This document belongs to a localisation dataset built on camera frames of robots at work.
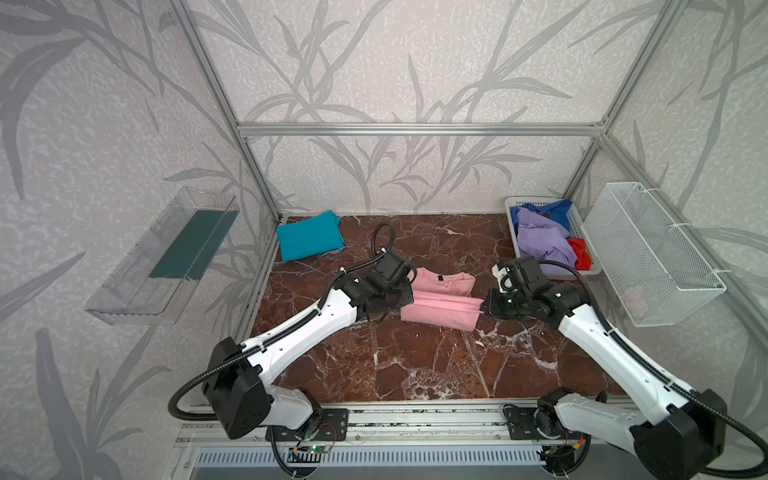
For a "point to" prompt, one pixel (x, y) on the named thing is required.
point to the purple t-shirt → (543, 238)
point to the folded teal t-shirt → (310, 237)
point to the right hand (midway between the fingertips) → (481, 296)
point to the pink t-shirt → (443, 299)
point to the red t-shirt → (584, 257)
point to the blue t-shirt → (555, 211)
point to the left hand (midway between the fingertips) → (413, 286)
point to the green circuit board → (319, 449)
